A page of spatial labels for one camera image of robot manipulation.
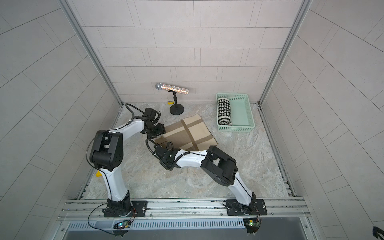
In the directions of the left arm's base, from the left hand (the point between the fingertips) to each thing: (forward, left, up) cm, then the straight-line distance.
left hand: (164, 131), depth 99 cm
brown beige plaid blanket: (-2, -18, 0) cm, 18 cm away
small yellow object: (+26, -1, 0) cm, 26 cm away
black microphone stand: (+20, -6, 0) cm, 21 cm away
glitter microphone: (+19, -10, +20) cm, 29 cm away
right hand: (-18, -5, -5) cm, 19 cm away
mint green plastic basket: (+14, -55, +1) cm, 57 cm away
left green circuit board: (-51, +11, +1) cm, 52 cm away
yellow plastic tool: (-28, +32, -1) cm, 42 cm away
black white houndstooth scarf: (+11, -41, +6) cm, 43 cm away
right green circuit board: (-50, -48, -1) cm, 69 cm away
